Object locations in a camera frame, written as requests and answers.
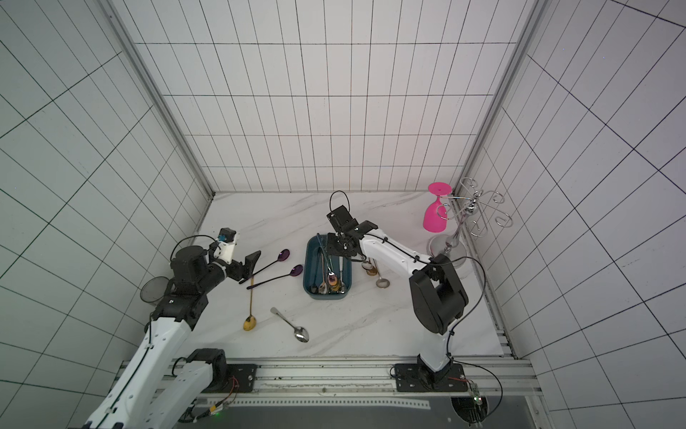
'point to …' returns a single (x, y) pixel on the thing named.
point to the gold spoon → (249, 323)
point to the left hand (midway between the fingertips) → (245, 251)
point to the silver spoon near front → (300, 332)
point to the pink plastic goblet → (435, 217)
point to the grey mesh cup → (154, 290)
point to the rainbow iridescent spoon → (331, 277)
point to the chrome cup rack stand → (471, 212)
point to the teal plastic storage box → (325, 276)
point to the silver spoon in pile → (382, 282)
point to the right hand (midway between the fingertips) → (321, 250)
